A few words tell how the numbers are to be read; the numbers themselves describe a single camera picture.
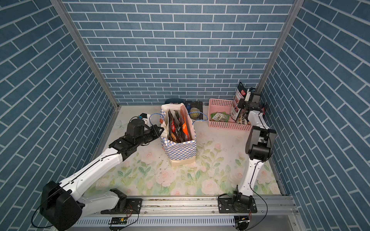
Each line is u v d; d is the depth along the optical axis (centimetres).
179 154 77
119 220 72
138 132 59
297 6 71
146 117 72
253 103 79
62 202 38
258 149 57
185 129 78
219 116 112
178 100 120
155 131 68
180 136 83
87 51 88
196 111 116
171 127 79
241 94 101
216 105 120
